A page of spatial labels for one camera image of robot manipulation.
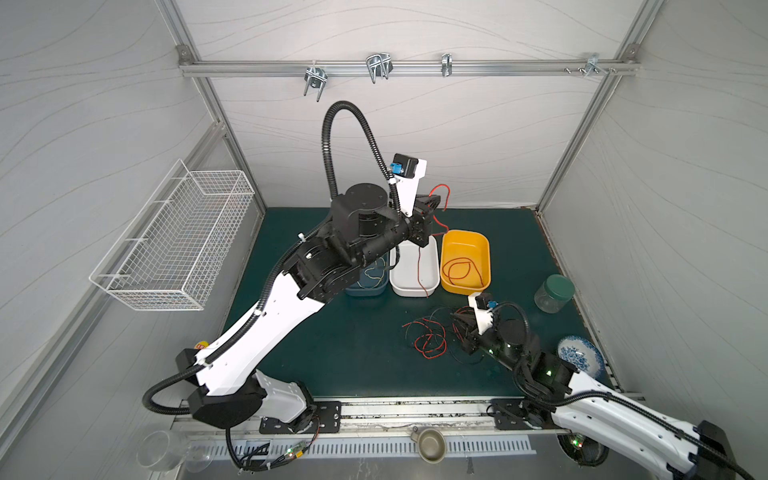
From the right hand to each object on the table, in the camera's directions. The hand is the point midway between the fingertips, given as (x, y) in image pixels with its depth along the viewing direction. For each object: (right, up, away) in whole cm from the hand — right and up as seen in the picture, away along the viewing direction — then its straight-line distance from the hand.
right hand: (458, 307), depth 77 cm
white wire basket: (-69, +14, -9) cm, 71 cm away
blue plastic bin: (-25, +3, +20) cm, 32 cm away
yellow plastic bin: (+12, +16, +31) cm, 37 cm away
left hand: (-8, +27, -23) cm, 36 cm away
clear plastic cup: (-60, -22, -21) cm, 68 cm away
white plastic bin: (-11, +9, +3) cm, 14 cm away
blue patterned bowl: (+36, -14, +5) cm, 39 cm away
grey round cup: (-8, -31, -7) cm, 32 cm away
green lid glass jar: (+30, +2, +9) cm, 31 cm away
